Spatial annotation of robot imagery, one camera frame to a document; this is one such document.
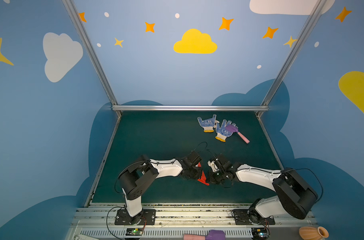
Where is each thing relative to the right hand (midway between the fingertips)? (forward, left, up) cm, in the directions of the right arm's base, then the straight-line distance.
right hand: (206, 180), depth 87 cm
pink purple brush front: (-26, -2, +2) cm, 26 cm away
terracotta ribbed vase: (-24, -42, +12) cm, 49 cm away
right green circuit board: (-24, -25, -1) cm, 35 cm away
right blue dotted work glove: (+36, -14, -1) cm, 39 cm away
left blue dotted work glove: (+44, -3, 0) cm, 44 cm away
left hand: (+1, +2, +1) cm, 3 cm away
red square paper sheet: (+1, +2, 0) cm, 2 cm away
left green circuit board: (-27, +36, 0) cm, 45 cm away
